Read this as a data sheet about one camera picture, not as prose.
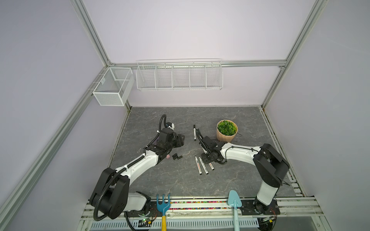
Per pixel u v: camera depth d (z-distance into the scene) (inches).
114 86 40.4
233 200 29.3
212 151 26.9
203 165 34.8
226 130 36.1
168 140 26.7
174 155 36.7
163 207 29.1
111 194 16.3
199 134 40.5
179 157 36.1
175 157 36.2
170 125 31.6
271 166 18.7
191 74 40.2
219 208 29.7
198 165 34.9
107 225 27.8
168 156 35.7
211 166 34.3
